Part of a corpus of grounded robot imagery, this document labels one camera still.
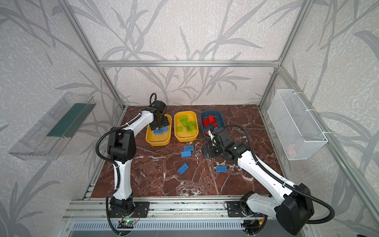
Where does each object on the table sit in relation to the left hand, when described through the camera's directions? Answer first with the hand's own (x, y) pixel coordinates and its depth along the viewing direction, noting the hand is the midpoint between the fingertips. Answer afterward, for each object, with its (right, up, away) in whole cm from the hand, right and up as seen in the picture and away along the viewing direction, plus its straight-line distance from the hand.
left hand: (165, 120), depth 102 cm
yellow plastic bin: (-6, -13, -1) cm, 15 cm away
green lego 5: (+17, -6, +3) cm, 18 cm away
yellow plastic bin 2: (+14, -11, -3) cm, 18 cm away
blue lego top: (+17, -18, -7) cm, 26 cm away
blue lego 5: (+37, -29, -15) cm, 49 cm away
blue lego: (+15, -21, -8) cm, 28 cm away
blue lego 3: (+14, -29, -15) cm, 36 cm away
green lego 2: (+13, -2, +6) cm, 15 cm away
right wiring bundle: (+50, -51, -31) cm, 78 cm away
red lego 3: (+29, -1, +6) cm, 30 cm away
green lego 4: (+18, -3, +2) cm, 19 cm away
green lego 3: (+12, +1, +7) cm, 14 cm away
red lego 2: (+36, -3, +6) cm, 36 cm away
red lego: (+33, +1, +7) cm, 34 cm away
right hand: (+29, -13, -21) cm, 38 cm away
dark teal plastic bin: (+38, +4, +7) cm, 39 cm away
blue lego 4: (-5, -8, 0) cm, 10 cm away
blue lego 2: (-1, -6, +3) cm, 7 cm away
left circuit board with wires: (-11, -49, -31) cm, 58 cm away
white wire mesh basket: (+66, -5, -40) cm, 77 cm away
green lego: (+10, -6, +3) cm, 12 cm away
